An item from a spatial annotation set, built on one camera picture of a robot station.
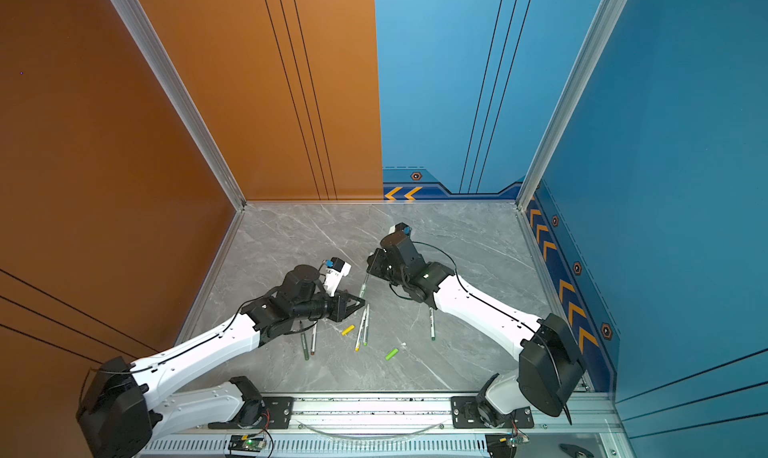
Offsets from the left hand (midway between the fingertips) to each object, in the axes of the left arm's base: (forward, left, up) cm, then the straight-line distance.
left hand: (365, 301), depth 76 cm
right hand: (+10, +1, +4) cm, 11 cm away
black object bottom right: (-29, -49, -15) cm, 59 cm away
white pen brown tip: (-4, +16, -15) cm, 22 cm away
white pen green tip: (-2, -19, -15) cm, 24 cm away
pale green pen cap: (+2, 0, +2) cm, 3 cm away
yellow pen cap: (-1, +6, -15) cm, 17 cm away
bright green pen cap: (-8, -7, -16) cm, 19 cm away
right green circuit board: (-27, -36, -15) cm, 48 cm away
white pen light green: (-5, +1, -16) cm, 16 cm away
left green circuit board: (-28, +30, -18) cm, 45 cm away
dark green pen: (-6, +18, -16) cm, 25 cm away
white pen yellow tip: (-7, +3, -15) cm, 17 cm away
